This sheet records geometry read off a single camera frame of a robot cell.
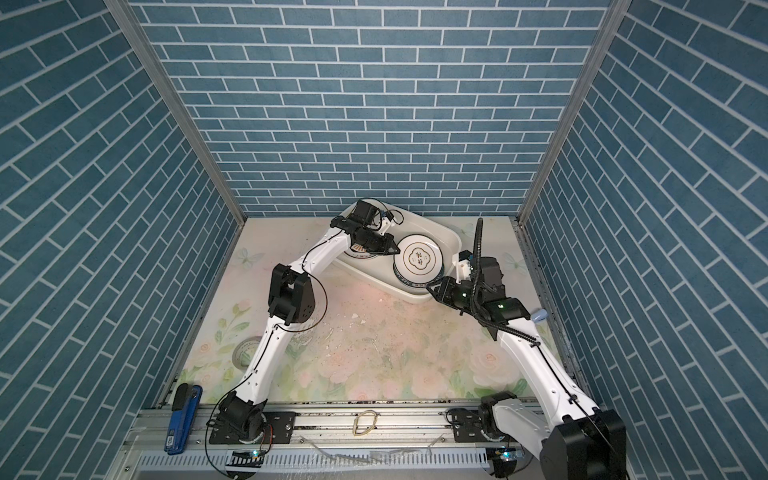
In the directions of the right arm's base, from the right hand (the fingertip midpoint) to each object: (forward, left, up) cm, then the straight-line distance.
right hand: (428, 283), depth 79 cm
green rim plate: (+15, +3, -16) cm, 22 cm away
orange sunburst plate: (+13, +21, -4) cm, 25 cm away
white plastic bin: (+14, +16, -16) cm, 27 cm away
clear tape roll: (-16, +52, -17) cm, 57 cm away
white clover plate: (+19, +2, -14) cm, 24 cm away
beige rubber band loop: (-28, +12, -19) cm, 36 cm away
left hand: (+20, +10, -11) cm, 24 cm away
